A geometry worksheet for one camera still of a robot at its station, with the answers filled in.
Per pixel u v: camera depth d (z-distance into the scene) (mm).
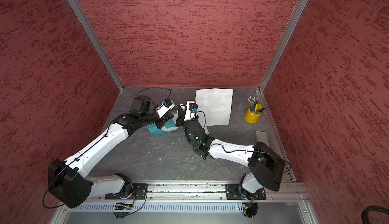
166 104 655
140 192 740
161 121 680
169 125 707
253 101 912
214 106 909
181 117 654
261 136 921
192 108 607
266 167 427
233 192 741
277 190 432
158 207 709
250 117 952
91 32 875
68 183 385
